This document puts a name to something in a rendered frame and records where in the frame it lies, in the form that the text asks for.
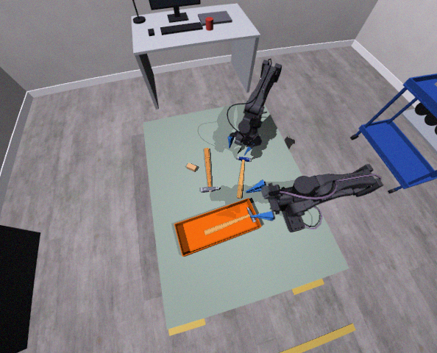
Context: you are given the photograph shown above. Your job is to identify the hammer with grey head and wooden handle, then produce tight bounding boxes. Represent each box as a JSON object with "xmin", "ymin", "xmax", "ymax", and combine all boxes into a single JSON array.
[{"xmin": 204, "ymin": 208, "xmax": 256, "ymax": 235}]

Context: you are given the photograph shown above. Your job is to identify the small tan block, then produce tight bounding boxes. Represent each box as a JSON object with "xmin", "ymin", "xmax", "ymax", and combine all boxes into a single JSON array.
[{"xmin": 186, "ymin": 163, "xmax": 197, "ymax": 172}]

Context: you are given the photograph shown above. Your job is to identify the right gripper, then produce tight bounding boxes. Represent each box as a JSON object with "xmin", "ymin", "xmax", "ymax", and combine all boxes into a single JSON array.
[{"xmin": 228, "ymin": 129, "xmax": 254, "ymax": 156}]

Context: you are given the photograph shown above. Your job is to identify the orange bin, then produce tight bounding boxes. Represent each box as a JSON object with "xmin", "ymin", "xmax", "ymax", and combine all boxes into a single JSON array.
[{"xmin": 174, "ymin": 199, "xmax": 259, "ymax": 256}]

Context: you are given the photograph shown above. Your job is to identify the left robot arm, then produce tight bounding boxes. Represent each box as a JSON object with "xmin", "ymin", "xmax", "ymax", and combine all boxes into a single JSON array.
[{"xmin": 283, "ymin": 164, "xmax": 383, "ymax": 232}]

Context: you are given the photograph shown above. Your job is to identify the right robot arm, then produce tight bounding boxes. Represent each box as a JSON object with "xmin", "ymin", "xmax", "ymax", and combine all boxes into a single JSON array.
[{"xmin": 238, "ymin": 60, "xmax": 282, "ymax": 144}]

